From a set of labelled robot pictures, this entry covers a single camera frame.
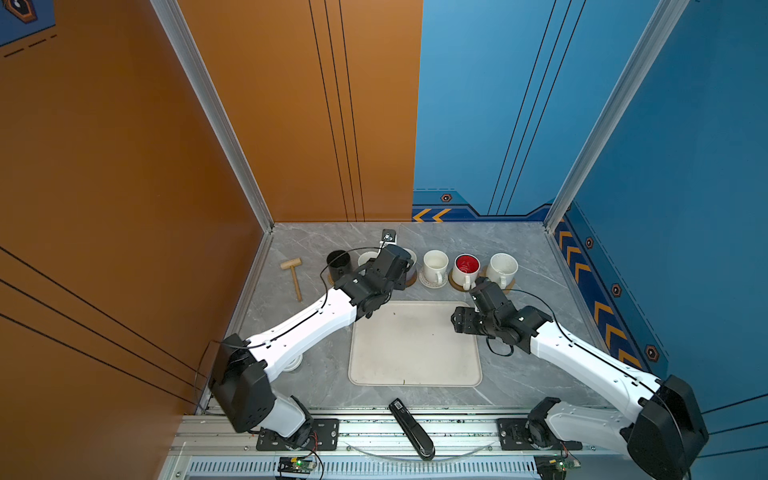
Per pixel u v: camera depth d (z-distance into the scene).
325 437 0.74
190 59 0.76
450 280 1.02
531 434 0.67
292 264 1.06
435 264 0.99
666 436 0.40
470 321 0.73
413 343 0.88
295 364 0.79
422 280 1.02
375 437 0.75
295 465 0.71
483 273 1.01
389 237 0.68
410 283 1.02
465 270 1.01
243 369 0.41
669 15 0.69
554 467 0.70
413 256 0.99
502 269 1.00
